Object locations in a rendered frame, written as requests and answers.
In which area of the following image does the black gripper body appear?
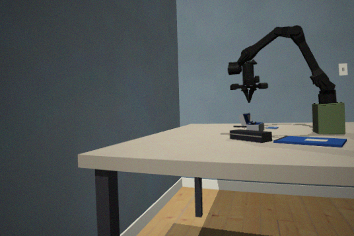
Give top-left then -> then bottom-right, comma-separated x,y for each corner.
230,73 -> 268,90

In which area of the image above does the blue notebook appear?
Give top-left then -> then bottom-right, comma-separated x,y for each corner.
273,136 -> 347,147

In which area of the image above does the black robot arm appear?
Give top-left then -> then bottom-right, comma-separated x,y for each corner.
228,25 -> 338,104

